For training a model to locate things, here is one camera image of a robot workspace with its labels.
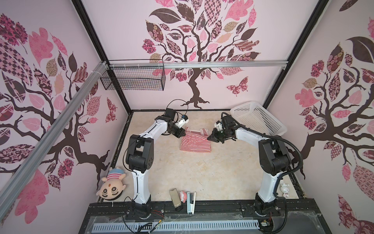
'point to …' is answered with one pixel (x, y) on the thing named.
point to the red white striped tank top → (196, 141)
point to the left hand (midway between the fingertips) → (183, 134)
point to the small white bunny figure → (284, 188)
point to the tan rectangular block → (175, 198)
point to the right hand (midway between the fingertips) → (208, 136)
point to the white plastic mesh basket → (253, 114)
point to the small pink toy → (183, 196)
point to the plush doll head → (113, 187)
